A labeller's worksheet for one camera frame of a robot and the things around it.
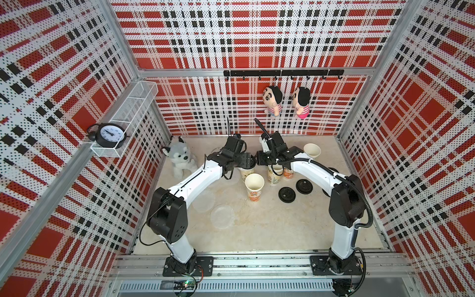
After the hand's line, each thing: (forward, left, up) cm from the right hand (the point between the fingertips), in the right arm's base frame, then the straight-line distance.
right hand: (259, 159), depth 89 cm
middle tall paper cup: (-6, -8, -8) cm, 13 cm away
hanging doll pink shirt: (+26, -22, +15) cm, 37 cm away
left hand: (-1, +7, +1) cm, 7 cm away
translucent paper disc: (-4, +14, -14) cm, 20 cm away
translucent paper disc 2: (-16, +28, -14) cm, 35 cm away
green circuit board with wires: (-49, +29, -14) cm, 59 cm away
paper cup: (-5, +7, -5) cm, 10 cm away
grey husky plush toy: (+1, +39, -1) cm, 39 cm away
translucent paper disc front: (-23, +18, -16) cm, 33 cm away
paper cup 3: (+6, -28, -1) cm, 28 cm away
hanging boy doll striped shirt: (+25, -7, +18) cm, 32 cm away
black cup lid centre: (-12, -14, -15) cm, 24 cm away
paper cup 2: (-10, +2, -6) cm, 12 cm away
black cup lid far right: (+6, -45, -19) cm, 49 cm away
